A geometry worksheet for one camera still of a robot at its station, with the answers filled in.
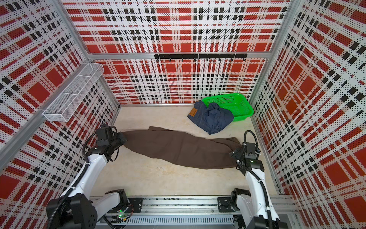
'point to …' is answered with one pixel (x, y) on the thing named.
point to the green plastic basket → (237, 103)
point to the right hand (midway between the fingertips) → (237, 157)
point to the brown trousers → (188, 149)
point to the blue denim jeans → (212, 118)
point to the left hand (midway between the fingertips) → (126, 136)
